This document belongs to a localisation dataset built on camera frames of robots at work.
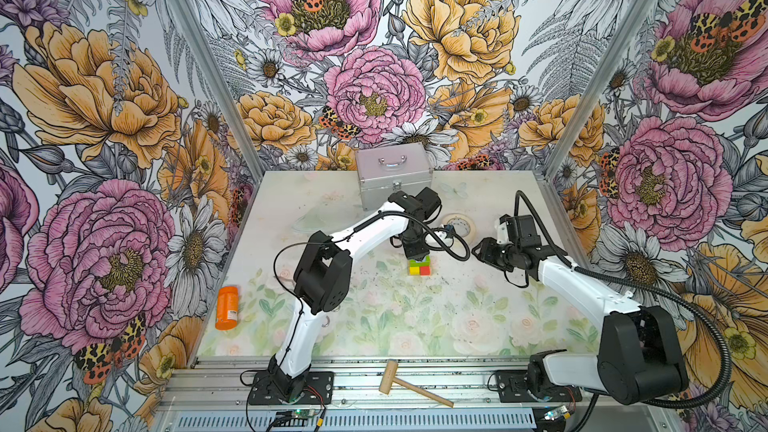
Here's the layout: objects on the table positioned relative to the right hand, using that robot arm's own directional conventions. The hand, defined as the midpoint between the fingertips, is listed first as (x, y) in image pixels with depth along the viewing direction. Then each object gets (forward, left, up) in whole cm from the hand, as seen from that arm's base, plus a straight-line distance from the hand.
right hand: (478, 261), depth 88 cm
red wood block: (0, +15, -5) cm, 16 cm away
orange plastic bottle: (-11, +70, -3) cm, 71 cm away
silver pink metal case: (+32, +27, +6) cm, 42 cm away
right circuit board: (-36, -12, -9) cm, 39 cm away
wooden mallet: (-28, +27, -7) cm, 39 cm away
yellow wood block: (0, +18, -5) cm, 19 cm away
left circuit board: (-34, +46, -8) cm, 58 cm away
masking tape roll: (+18, 0, -7) cm, 19 cm away
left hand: (+2, +19, 0) cm, 19 cm away
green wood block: (+1, +15, -3) cm, 15 cm away
